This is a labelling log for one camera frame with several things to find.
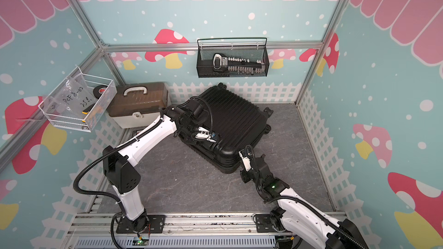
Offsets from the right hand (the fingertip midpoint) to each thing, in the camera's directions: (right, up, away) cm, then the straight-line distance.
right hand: (241, 163), depth 84 cm
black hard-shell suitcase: (-1, +20, 0) cm, 20 cm away
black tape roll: (-67, +35, -5) cm, 75 cm away
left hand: (-21, +13, -1) cm, 25 cm away
